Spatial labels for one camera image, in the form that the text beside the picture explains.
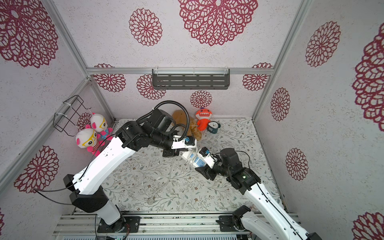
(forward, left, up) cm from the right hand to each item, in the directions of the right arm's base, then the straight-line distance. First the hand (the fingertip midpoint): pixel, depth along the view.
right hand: (200, 161), depth 72 cm
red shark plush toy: (+48, -3, -15) cm, 50 cm away
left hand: (0, +7, +11) cm, 14 cm away
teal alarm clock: (+38, -10, -17) cm, 43 cm away
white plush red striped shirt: (+13, +63, +1) cm, 64 cm away
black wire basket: (+23, +68, +15) cm, 73 cm away
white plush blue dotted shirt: (+26, +63, -2) cm, 68 cm away
